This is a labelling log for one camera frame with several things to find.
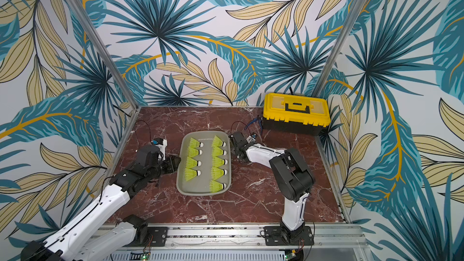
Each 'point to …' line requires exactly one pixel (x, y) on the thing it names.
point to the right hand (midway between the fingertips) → (239, 150)
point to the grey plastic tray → (200, 185)
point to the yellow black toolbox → (300, 114)
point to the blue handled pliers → (258, 118)
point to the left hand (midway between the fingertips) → (177, 162)
